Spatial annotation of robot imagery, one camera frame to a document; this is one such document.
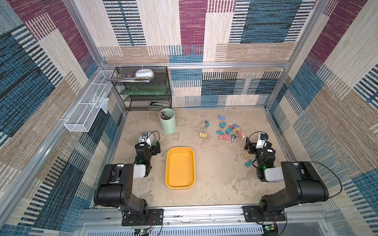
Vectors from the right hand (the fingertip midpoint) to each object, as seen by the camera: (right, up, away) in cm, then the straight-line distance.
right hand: (256, 136), depth 90 cm
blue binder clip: (-17, +12, +25) cm, 32 cm away
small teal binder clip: (-28, +7, +19) cm, 34 cm away
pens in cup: (-57, +13, +3) cm, 59 cm away
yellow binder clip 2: (-7, -11, -1) cm, 13 cm away
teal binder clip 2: (-17, +6, +18) cm, 26 cm away
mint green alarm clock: (-62, -1, -7) cm, 62 cm away
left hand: (-66, -3, +4) cm, 66 cm away
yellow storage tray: (-46, -19, -3) cm, 50 cm away
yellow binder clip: (-31, 0, +15) cm, 35 cm away
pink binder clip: (-17, -1, +12) cm, 20 cm away
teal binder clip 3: (-13, +3, +15) cm, 20 cm away
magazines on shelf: (-77, +36, +1) cm, 85 cm away
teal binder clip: (-5, -16, -1) cm, 17 cm away
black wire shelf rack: (-74, +33, +16) cm, 82 cm away
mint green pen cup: (-54, +6, +9) cm, 55 cm away
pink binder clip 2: (-6, 0, +12) cm, 13 cm away
